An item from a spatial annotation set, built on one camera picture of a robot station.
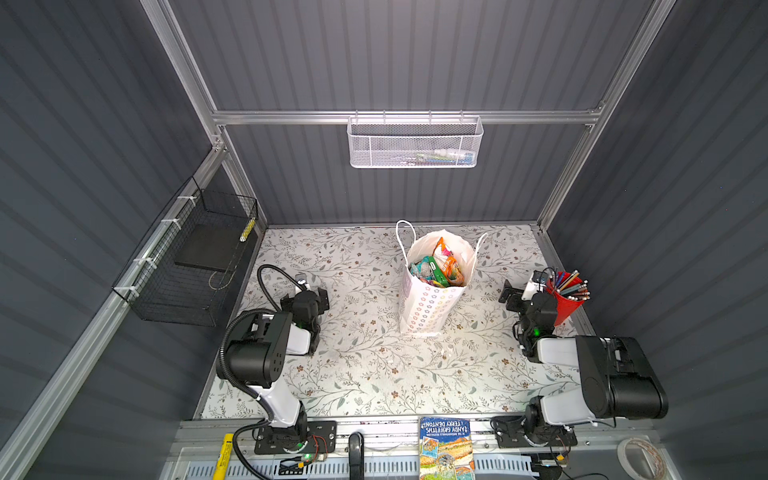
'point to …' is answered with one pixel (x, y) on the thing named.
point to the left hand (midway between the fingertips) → (302, 292)
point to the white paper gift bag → (425, 310)
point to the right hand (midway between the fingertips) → (527, 285)
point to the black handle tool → (356, 457)
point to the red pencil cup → (570, 291)
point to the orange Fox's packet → (449, 264)
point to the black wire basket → (186, 271)
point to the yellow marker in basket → (247, 230)
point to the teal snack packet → (422, 269)
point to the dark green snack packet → (439, 273)
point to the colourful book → (445, 449)
